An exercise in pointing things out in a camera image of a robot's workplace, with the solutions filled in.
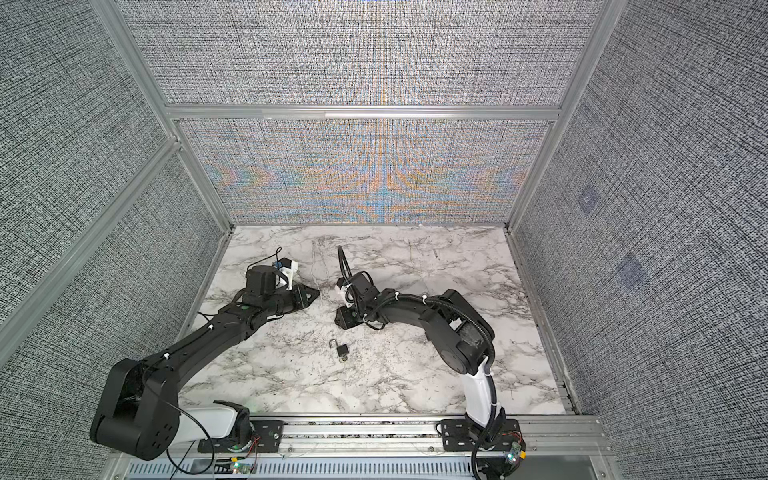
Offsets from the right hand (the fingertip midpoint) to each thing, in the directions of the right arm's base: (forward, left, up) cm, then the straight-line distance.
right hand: (340, 318), depth 93 cm
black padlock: (-10, -1, -1) cm, 10 cm away
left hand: (+2, +5, +11) cm, 13 cm away
